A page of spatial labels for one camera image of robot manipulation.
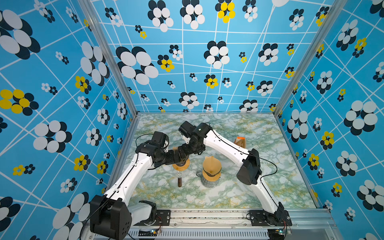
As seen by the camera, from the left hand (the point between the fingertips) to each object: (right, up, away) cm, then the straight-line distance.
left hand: (174, 159), depth 81 cm
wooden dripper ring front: (+21, -9, -4) cm, 23 cm away
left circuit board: (-8, -33, -11) cm, 36 cm away
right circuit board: (+50, -33, -11) cm, 61 cm away
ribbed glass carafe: (+18, -13, -1) cm, 22 cm away
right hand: (+7, +2, +3) cm, 8 cm away
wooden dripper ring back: (+5, -4, -2) cm, 7 cm away
